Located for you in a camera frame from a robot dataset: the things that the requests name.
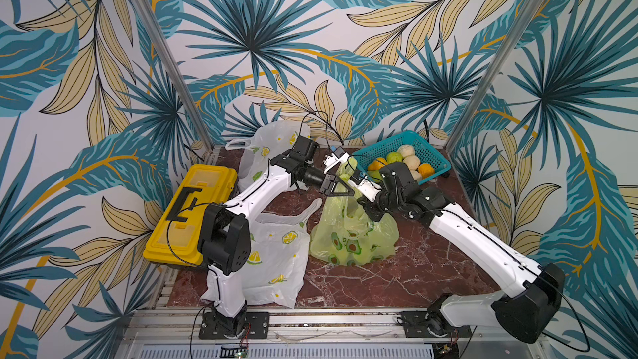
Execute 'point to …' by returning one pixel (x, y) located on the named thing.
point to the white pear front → (415, 174)
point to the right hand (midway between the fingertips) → (361, 197)
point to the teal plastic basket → (425, 152)
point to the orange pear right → (425, 169)
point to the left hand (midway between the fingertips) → (349, 195)
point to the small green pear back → (393, 157)
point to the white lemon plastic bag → (279, 245)
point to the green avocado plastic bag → (345, 234)
